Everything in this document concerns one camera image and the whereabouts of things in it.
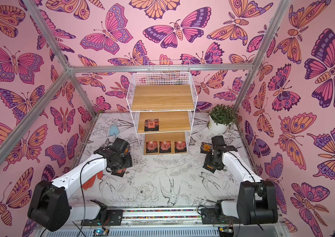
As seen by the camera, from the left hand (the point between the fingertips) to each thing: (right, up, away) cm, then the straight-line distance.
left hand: (129, 162), depth 86 cm
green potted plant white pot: (+56, +27, +6) cm, 62 cm away
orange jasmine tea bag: (+48, +7, +13) cm, 51 cm away
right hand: (+46, 0, 0) cm, 46 cm away
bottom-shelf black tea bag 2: (+20, +7, +13) cm, 25 cm away
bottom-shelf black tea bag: (+12, +7, +12) cm, 19 cm away
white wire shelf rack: (+20, +53, +11) cm, 58 cm away
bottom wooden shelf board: (+25, +14, +20) cm, 34 cm away
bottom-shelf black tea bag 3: (+31, +8, +11) cm, 34 cm away
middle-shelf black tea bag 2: (-6, -7, +4) cm, 10 cm away
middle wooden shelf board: (+23, +24, -3) cm, 34 cm away
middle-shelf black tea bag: (+14, +22, -5) cm, 27 cm away
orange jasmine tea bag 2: (+48, -4, +3) cm, 48 cm away
